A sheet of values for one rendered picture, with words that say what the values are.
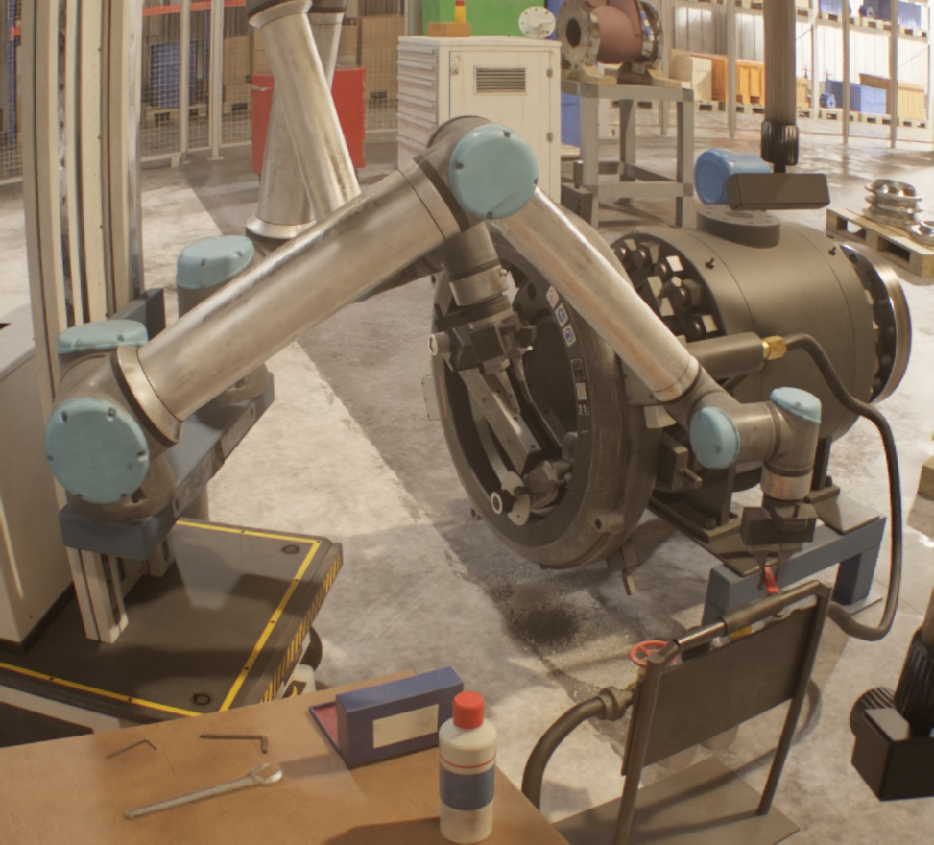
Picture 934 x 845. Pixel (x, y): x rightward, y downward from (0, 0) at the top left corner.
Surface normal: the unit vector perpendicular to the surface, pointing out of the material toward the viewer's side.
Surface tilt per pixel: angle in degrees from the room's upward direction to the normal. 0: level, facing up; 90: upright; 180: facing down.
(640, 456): 91
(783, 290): 46
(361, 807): 0
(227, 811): 0
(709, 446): 90
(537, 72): 90
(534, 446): 25
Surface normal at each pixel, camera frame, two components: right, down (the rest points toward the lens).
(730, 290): 0.30, -0.47
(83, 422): 0.16, 0.40
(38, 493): 0.98, 0.07
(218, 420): 0.00, -0.93
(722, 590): -0.89, 0.16
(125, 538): -0.18, 0.36
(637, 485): 0.43, 0.48
